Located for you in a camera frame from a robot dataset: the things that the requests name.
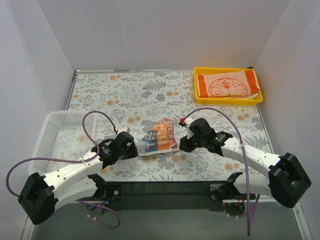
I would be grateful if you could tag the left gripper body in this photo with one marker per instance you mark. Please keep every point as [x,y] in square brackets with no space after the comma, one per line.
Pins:
[131,150]

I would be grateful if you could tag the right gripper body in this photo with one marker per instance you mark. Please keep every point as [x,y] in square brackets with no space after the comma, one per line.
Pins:
[186,144]

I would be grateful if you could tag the striped rabbit print towel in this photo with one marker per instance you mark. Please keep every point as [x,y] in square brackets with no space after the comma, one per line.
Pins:
[160,139]

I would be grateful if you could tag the white towel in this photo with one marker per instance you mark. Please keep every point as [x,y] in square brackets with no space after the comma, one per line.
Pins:
[247,97]

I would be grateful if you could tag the orange patterned towel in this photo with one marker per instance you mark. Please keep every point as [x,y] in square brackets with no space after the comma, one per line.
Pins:
[224,85]

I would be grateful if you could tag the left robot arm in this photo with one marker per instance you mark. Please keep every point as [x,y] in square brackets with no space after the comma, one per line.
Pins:
[43,194]

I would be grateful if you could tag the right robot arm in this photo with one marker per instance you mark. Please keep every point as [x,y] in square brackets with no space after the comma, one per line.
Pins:
[281,177]

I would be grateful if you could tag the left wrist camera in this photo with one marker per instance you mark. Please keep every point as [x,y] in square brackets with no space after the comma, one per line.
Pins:
[122,129]

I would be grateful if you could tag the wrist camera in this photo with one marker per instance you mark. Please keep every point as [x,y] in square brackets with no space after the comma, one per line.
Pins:
[122,129]
[186,123]

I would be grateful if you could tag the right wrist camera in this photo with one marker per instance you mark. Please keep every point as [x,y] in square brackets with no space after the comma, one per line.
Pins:
[186,123]

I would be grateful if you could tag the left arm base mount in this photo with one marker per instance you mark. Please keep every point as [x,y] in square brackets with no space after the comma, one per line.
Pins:
[110,195]

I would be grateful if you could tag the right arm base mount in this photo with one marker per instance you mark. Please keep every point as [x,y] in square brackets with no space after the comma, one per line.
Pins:
[231,200]

